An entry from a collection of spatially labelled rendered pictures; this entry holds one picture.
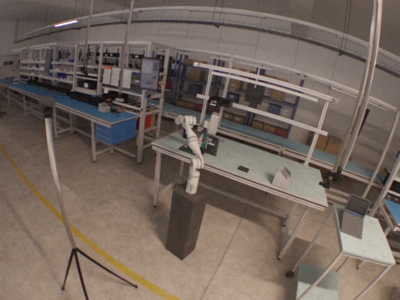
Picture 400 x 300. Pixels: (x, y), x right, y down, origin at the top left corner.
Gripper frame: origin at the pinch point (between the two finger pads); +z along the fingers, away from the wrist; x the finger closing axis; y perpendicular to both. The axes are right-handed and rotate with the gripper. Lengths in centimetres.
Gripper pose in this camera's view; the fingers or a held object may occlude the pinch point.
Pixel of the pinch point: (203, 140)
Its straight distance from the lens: 213.8
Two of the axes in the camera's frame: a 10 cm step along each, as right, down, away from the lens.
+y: 3.7, -3.1, 8.7
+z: 7.6, 6.4, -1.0
